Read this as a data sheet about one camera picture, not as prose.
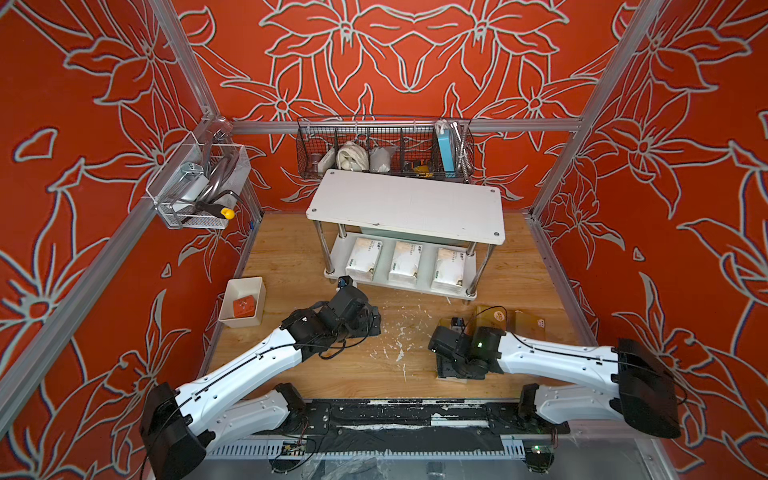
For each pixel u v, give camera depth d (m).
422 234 0.70
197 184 0.71
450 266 0.90
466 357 0.59
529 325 0.83
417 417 0.74
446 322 0.85
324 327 0.55
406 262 0.91
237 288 0.96
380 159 0.94
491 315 0.84
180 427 0.38
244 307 0.87
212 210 0.63
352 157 0.88
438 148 0.85
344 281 0.69
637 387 0.40
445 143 0.84
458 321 0.75
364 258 0.94
